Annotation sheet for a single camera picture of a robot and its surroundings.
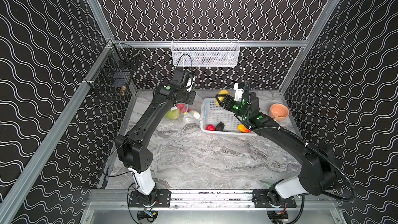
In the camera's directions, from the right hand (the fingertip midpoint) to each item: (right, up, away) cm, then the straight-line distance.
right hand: (219, 97), depth 80 cm
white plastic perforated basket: (-2, -9, +26) cm, 28 cm away
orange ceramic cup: (+43, -8, +24) cm, 50 cm away
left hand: (-12, +1, 0) cm, 13 cm away
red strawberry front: (-4, -17, +13) cm, 22 cm away
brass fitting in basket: (-50, +5, +1) cm, 50 cm away
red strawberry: (-20, -5, +6) cm, 21 cm away
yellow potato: (+1, +2, -2) cm, 4 cm away
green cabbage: (-27, -10, +18) cm, 34 cm away
